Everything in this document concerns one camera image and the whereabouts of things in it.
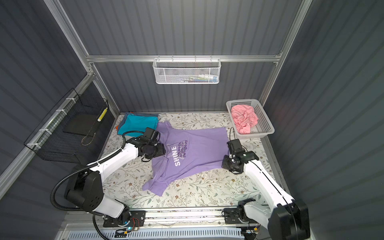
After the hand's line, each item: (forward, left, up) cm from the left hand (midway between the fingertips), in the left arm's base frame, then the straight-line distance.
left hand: (162, 152), depth 88 cm
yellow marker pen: (+16, +31, +19) cm, 40 cm away
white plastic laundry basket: (+18, -70, -3) cm, 72 cm away
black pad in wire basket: (+8, +39, +20) cm, 44 cm away
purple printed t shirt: (+4, -15, -8) cm, 18 cm away
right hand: (-11, -38, 0) cm, 39 cm away
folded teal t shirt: (+29, +24, -4) cm, 38 cm away
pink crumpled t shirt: (+28, -59, -2) cm, 65 cm away
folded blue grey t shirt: (+36, +29, -2) cm, 47 cm away
